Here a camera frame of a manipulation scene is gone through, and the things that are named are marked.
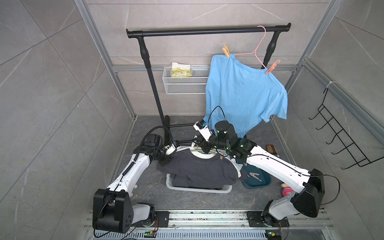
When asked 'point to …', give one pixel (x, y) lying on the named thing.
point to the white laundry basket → (227, 189)
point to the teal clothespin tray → (252, 177)
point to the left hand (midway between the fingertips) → (170, 152)
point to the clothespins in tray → (254, 175)
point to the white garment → (237, 167)
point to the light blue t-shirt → (244, 97)
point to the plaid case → (271, 148)
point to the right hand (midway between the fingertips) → (195, 138)
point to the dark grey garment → (189, 169)
